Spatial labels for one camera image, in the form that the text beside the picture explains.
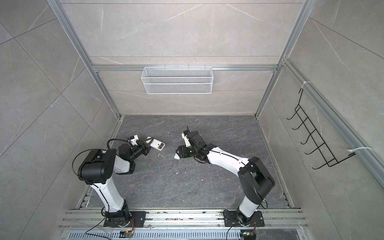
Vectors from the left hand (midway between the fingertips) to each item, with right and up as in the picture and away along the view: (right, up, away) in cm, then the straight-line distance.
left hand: (154, 136), depth 91 cm
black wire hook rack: (+79, -8, -33) cm, 86 cm away
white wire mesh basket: (+13, +38, +10) cm, 41 cm away
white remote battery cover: (+13, -14, +5) cm, 20 cm away
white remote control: (+1, -5, -1) cm, 5 cm away
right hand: (+17, -8, -4) cm, 19 cm away
